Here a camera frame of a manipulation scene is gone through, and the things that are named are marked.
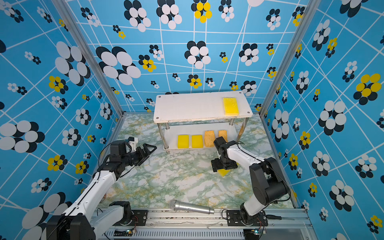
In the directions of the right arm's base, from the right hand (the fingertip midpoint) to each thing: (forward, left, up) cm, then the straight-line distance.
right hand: (223, 168), depth 89 cm
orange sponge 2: (+20, -1, +8) cm, 22 cm away
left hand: (+3, +40, +15) cm, 43 cm away
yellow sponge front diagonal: (-2, 0, -1) cm, 2 cm away
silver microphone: (-21, +26, +2) cm, 33 cm away
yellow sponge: (+14, +25, +7) cm, 29 cm away
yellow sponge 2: (+15, +16, +6) cm, 23 cm away
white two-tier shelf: (+39, +20, -1) cm, 44 cm away
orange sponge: (+16, +8, +8) cm, 20 cm away
